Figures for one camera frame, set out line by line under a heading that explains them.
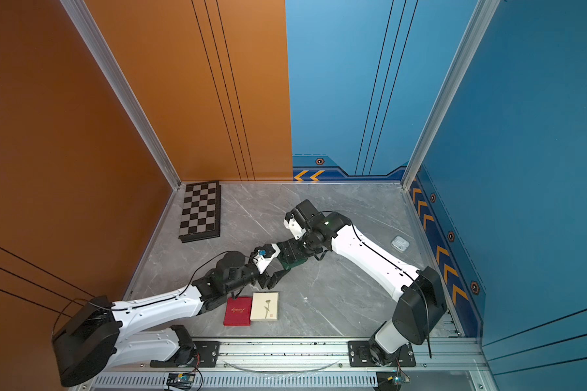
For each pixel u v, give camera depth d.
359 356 0.72
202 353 0.74
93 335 0.41
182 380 0.72
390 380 0.70
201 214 1.05
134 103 0.91
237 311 0.79
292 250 0.67
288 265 0.73
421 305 0.41
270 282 0.71
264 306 0.79
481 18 0.71
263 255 0.66
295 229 0.71
